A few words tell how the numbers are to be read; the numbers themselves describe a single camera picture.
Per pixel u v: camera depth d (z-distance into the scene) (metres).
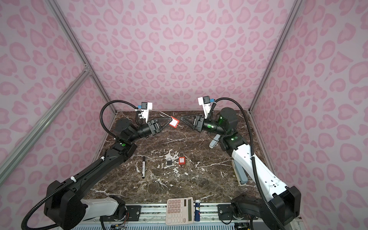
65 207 0.39
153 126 0.59
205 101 0.57
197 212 0.72
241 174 0.81
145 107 0.60
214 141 0.98
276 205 0.37
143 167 0.88
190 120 0.63
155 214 0.75
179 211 0.72
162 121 0.66
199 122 0.55
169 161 0.91
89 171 0.46
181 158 0.91
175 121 0.64
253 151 0.48
